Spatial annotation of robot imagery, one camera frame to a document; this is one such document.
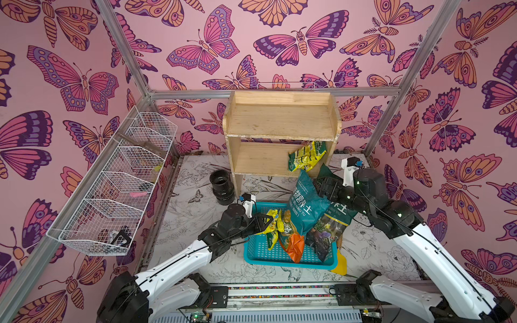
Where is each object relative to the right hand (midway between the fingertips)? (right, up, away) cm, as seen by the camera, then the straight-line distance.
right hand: (320, 184), depth 68 cm
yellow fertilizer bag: (-14, -17, +10) cm, 24 cm away
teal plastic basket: (-22, -30, +16) cm, 41 cm away
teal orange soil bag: (-4, -6, +5) cm, 8 cm away
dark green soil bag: (+5, -16, +5) cm, 18 cm away
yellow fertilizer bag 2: (-2, +10, +13) cm, 17 cm away
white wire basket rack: (-71, -10, -3) cm, 72 cm away
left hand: (-15, -13, +7) cm, 21 cm away
